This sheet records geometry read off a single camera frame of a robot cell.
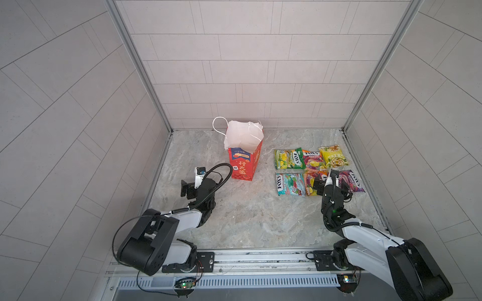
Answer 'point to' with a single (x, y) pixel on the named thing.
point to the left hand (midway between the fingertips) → (196, 175)
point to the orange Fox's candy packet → (314, 160)
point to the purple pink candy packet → (349, 179)
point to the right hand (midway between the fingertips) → (327, 175)
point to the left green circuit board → (185, 284)
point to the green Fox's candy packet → (289, 158)
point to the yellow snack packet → (332, 157)
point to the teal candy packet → (290, 184)
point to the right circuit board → (348, 282)
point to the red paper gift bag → (243, 140)
